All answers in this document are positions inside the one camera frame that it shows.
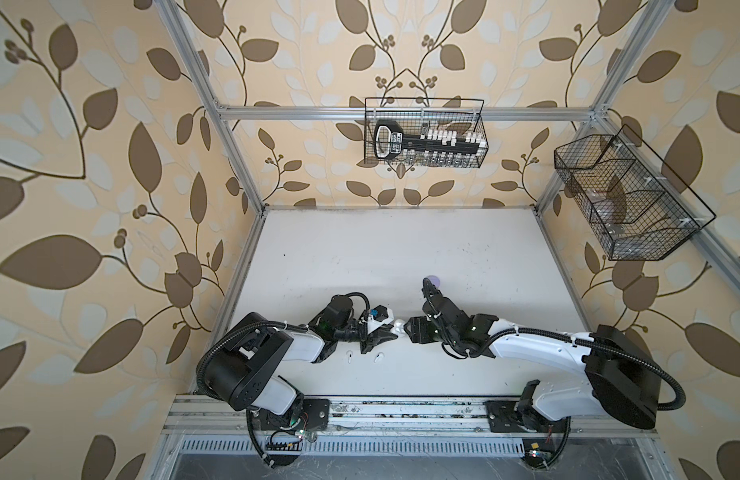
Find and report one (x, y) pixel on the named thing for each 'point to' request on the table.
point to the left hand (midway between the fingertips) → (395, 329)
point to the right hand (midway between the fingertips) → (413, 329)
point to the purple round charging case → (434, 280)
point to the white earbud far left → (350, 353)
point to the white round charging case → (398, 327)
